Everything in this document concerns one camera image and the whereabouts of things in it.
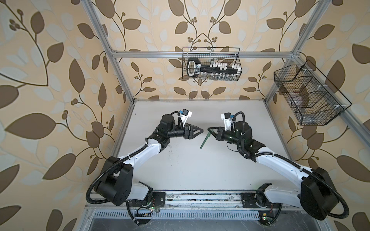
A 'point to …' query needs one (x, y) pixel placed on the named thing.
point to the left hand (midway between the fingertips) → (201, 129)
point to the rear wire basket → (213, 75)
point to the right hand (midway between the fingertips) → (208, 130)
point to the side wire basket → (315, 99)
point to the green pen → (208, 135)
